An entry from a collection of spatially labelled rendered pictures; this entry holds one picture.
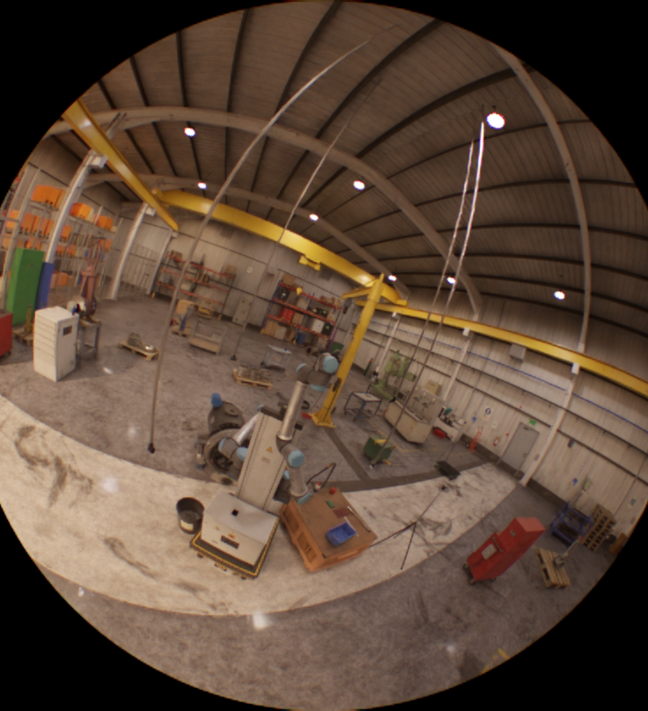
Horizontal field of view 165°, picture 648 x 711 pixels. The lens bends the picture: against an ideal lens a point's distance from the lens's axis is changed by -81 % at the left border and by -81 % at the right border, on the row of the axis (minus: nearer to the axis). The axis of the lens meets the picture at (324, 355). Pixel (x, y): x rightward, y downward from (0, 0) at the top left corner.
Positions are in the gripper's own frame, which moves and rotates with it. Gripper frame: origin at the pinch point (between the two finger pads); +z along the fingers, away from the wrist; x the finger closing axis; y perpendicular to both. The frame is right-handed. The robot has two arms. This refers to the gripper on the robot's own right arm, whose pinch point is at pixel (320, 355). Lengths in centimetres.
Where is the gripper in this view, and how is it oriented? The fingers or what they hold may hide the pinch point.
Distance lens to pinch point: 159.6
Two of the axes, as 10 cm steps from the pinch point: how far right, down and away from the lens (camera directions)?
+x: 1.8, 9.6, 2.1
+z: -2.1, -1.7, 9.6
